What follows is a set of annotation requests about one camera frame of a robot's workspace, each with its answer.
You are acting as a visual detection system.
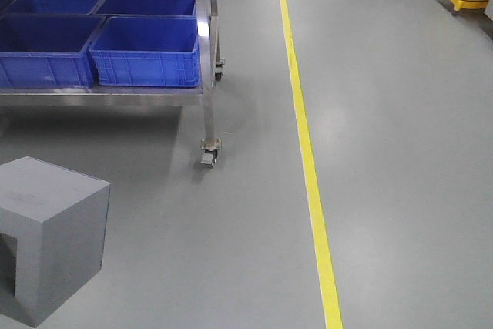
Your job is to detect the grey block with square hole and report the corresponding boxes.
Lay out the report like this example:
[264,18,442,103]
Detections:
[0,156,112,329]

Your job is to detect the blue plastic bin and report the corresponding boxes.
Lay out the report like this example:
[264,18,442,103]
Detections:
[88,15,202,88]
[2,0,107,16]
[0,14,107,89]
[93,0,198,18]

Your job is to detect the steel cart on castors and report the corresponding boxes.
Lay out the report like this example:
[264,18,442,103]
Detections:
[0,0,236,170]

